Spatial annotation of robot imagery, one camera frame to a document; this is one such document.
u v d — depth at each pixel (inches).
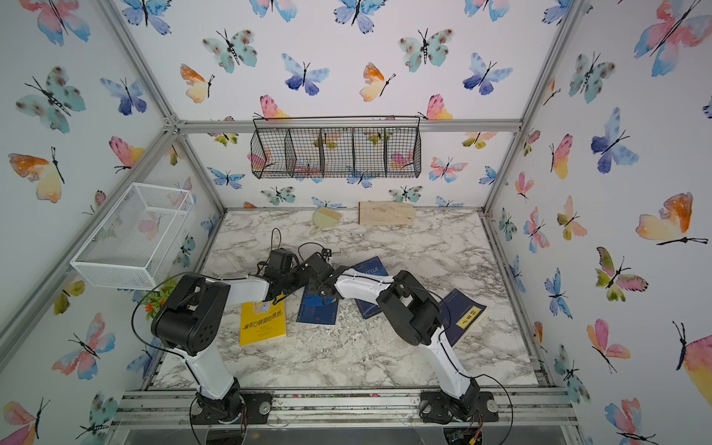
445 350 22.9
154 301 30.3
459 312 35.3
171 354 19.9
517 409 29.5
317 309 35.9
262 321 34.9
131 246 48.5
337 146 38.7
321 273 29.6
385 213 46.6
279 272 30.9
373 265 40.1
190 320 19.4
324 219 46.7
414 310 22.0
